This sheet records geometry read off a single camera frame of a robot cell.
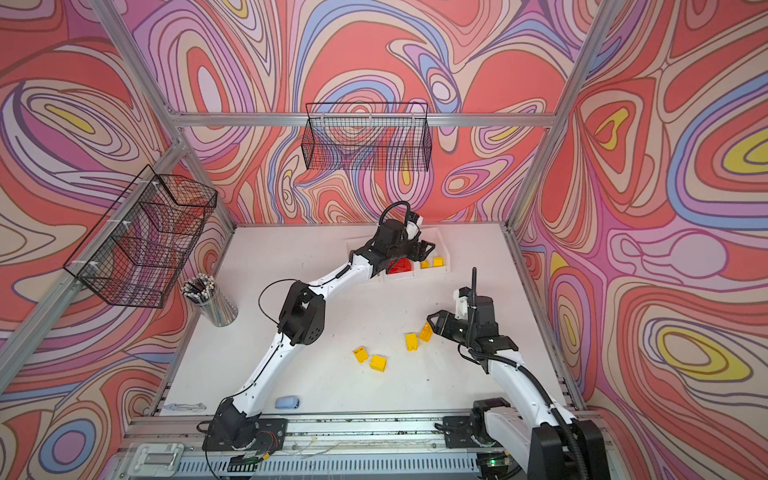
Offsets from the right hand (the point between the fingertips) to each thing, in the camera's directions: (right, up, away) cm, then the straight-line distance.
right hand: (436, 326), depth 85 cm
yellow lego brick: (-7, -6, +3) cm, 9 cm away
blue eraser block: (-41, -19, -7) cm, 46 cm away
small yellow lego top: (+4, +18, +20) cm, 28 cm away
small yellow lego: (-22, -8, +1) cm, 23 cm away
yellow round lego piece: (-1, +17, +19) cm, 25 cm away
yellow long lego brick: (-2, -3, +5) cm, 6 cm away
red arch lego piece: (-10, +17, +18) cm, 27 cm away
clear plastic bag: (-70, -20, -7) cm, 73 cm away
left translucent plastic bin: (-26, +25, +22) cm, 42 cm away
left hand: (0, +26, +11) cm, 28 cm away
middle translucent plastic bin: (-9, +13, +15) cm, 22 cm away
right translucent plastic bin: (+2, +28, +23) cm, 36 cm away
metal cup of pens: (-65, +11, -5) cm, 66 cm away
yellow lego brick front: (-17, -10, -1) cm, 20 cm away
